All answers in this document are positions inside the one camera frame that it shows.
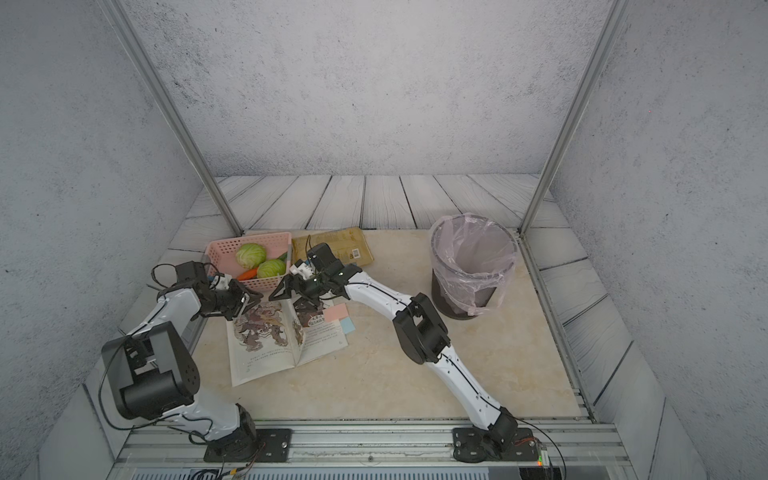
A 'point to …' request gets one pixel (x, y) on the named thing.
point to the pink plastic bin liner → (473, 257)
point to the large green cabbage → (250, 255)
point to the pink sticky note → (336, 312)
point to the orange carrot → (249, 274)
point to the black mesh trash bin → (472, 257)
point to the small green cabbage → (271, 268)
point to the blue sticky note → (347, 325)
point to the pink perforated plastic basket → (221, 258)
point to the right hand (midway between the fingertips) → (276, 307)
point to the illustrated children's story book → (270, 336)
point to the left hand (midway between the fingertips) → (264, 292)
